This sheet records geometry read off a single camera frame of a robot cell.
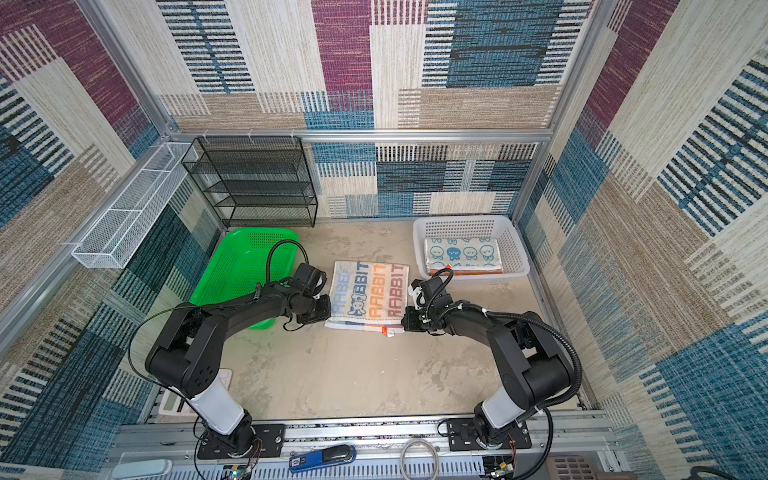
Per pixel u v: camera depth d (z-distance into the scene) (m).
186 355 0.47
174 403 0.77
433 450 0.70
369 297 0.98
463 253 1.05
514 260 1.00
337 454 0.68
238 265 1.07
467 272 1.02
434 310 0.73
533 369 0.45
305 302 0.73
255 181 1.11
